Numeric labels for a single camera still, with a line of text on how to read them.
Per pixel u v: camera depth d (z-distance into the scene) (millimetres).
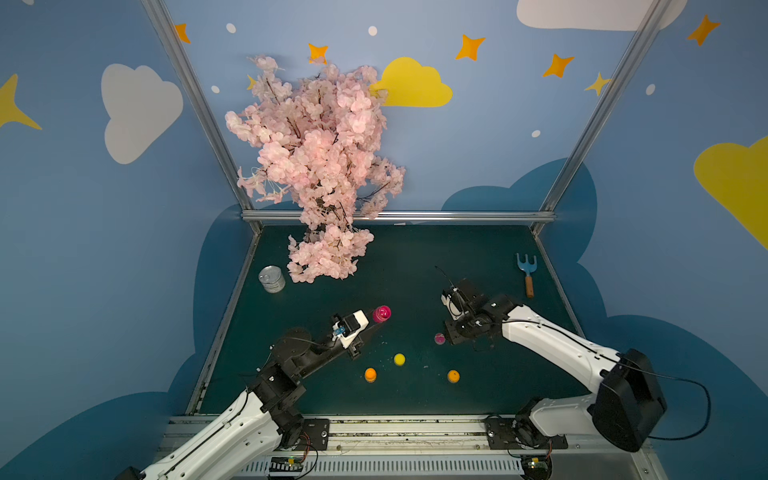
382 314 642
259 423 508
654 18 702
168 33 716
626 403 414
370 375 835
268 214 1142
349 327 524
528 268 1081
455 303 681
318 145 694
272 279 984
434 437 752
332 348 579
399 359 865
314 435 738
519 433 653
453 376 840
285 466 731
